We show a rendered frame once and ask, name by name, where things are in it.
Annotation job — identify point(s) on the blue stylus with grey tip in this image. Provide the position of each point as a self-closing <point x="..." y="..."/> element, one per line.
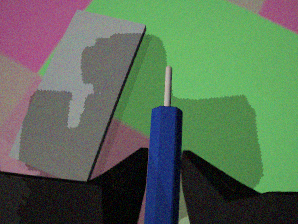
<point x="164" y="162"/>

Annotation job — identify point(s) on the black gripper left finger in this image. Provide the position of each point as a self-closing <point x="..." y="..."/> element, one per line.
<point x="115" y="197"/>

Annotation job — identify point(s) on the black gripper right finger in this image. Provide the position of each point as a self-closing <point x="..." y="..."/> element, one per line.
<point x="213" y="197"/>

